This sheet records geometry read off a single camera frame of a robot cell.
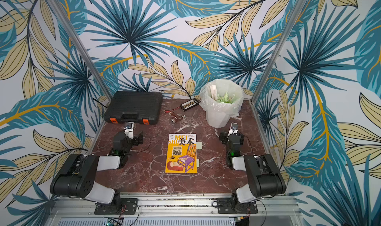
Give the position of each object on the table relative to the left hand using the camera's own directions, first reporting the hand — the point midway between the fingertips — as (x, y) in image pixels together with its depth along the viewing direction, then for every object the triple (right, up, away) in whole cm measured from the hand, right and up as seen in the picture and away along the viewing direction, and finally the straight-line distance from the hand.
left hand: (135, 131), depth 93 cm
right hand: (+61, +1, -1) cm, 61 cm away
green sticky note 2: (+39, -18, -5) cm, 43 cm away
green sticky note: (+40, -9, +2) cm, 41 cm away
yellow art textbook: (+30, -14, -1) cm, 33 cm away
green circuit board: (-2, -41, -21) cm, 46 cm away
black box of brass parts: (+34, +18, +22) cm, 44 cm away
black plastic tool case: (+1, +16, +18) cm, 24 cm away
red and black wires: (+20, +14, +21) cm, 32 cm away
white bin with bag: (+55, +20, +3) cm, 59 cm away
